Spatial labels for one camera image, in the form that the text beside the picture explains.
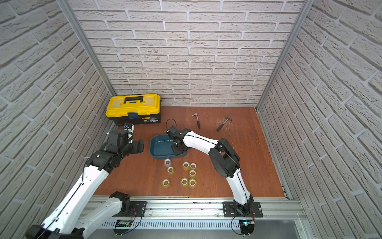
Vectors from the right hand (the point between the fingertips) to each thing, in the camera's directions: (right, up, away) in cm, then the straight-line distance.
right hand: (181, 150), depth 93 cm
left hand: (-22, +10, -16) cm, 29 cm away
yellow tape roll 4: (+8, -9, -5) cm, 13 cm away
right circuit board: (+35, -33, -22) cm, 52 cm away
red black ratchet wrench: (+11, +19, +17) cm, 28 cm away
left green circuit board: (-27, -33, -20) cm, 47 cm away
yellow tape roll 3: (+4, -8, -5) cm, 10 cm away
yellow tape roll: (-6, -11, -6) cm, 13 cm away
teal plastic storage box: (-15, 0, +7) cm, 17 cm away
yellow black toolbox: (-32, +27, +5) cm, 43 cm away
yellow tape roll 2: (-7, -16, -11) cm, 21 cm away
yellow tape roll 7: (+8, -16, -10) cm, 21 cm away
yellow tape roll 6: (+3, -16, -10) cm, 19 cm away
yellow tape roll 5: (+8, -12, -7) cm, 16 cm away
